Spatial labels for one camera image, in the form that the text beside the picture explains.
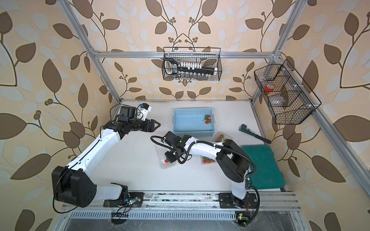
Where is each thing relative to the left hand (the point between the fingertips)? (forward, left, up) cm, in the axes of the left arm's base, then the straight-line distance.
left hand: (153, 121), depth 81 cm
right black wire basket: (+5, -73, +12) cm, 74 cm away
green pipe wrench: (+10, -59, -19) cm, 63 cm away
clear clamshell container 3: (-16, -33, -21) cm, 42 cm away
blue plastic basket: (+17, -24, -22) cm, 36 cm away
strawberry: (-15, -7, -19) cm, 25 cm away
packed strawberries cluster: (+1, -42, -19) cm, 46 cm away
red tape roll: (+16, -66, +13) cm, 69 cm away
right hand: (-14, -9, -17) cm, 24 cm away
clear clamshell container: (+5, -40, -19) cm, 45 cm away
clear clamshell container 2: (-15, -6, -21) cm, 26 cm away
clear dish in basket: (+4, -67, +13) cm, 68 cm away
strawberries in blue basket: (+17, -34, -20) cm, 43 cm away
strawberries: (-14, -31, -19) cm, 40 cm away
